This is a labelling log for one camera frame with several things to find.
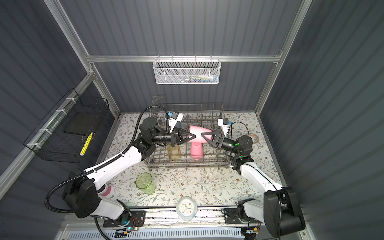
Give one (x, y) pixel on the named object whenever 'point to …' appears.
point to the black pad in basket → (80, 123)
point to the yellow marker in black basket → (86, 144)
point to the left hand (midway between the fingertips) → (196, 137)
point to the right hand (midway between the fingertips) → (203, 140)
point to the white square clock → (186, 208)
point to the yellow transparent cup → (174, 152)
